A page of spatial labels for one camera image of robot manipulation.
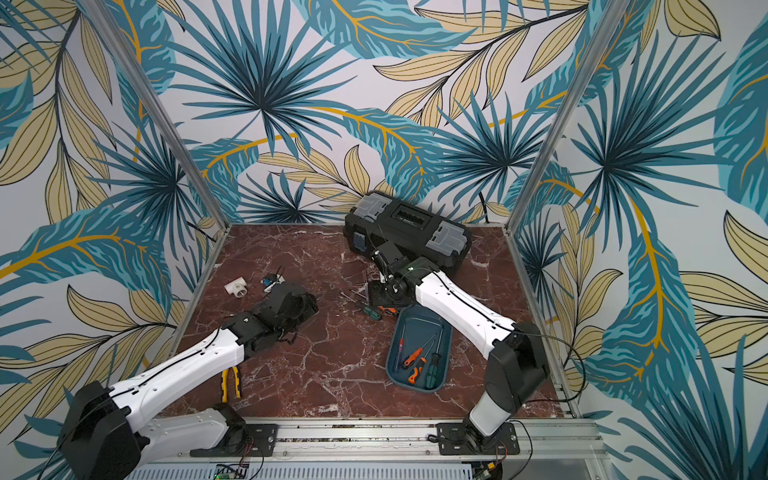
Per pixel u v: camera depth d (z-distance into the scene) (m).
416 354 0.86
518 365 0.43
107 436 0.38
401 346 0.88
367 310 0.95
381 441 0.75
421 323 0.93
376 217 0.99
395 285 0.58
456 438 0.74
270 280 0.72
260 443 0.73
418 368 0.84
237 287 0.98
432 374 0.82
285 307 0.62
